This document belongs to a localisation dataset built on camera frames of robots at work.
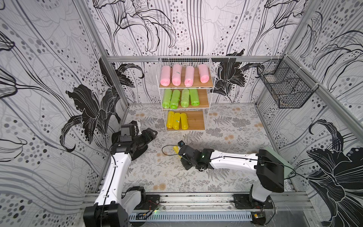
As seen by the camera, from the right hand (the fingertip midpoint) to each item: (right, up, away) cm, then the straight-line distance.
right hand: (185, 158), depth 83 cm
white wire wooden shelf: (+9, +26, +24) cm, 37 cm away
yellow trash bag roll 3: (-1, +22, +20) cm, 30 cm away
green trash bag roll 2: (-6, +36, +1) cm, 37 cm away
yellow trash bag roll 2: (-7, +19, +17) cm, 27 cm away
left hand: (-17, +13, -4) cm, 22 cm away
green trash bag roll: (-11, +36, +1) cm, 38 cm away
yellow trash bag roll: (-11, +23, +19) cm, 32 cm away
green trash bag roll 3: (0, +36, 0) cm, 36 cm away
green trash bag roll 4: (+6, +37, +2) cm, 38 cm away
